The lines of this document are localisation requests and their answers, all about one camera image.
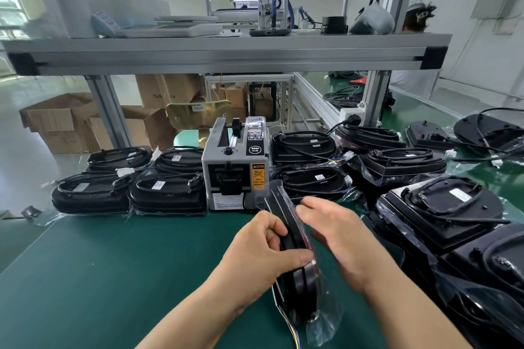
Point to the white box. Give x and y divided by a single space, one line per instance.
127 8

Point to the group of bagged black lamps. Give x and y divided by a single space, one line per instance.
426 197

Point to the white handset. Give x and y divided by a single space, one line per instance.
105 24

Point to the black phone on shelf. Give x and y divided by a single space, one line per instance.
270 32

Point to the person's right hand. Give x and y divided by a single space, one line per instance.
352 242

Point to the grey barcode scanner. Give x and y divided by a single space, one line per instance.
372 19

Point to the grey metal shelf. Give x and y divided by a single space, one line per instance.
229 54

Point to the unbagged black lamps with cables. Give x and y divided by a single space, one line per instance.
483 130

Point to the white flat scale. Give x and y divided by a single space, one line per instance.
168 29

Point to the metal floor bracket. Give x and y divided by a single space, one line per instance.
29 212

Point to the bagged black lamp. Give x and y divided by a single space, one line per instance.
90 153

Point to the person's right forearm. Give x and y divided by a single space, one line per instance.
417 312

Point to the grey tape dispenser machine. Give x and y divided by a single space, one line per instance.
229 156

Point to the green round stool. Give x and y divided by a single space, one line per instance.
188 138

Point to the person's left hand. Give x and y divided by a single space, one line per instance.
254 267

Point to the black cup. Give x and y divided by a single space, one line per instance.
334 25

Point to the window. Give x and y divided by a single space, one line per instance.
10 9

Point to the white power socket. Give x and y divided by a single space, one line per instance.
352 118

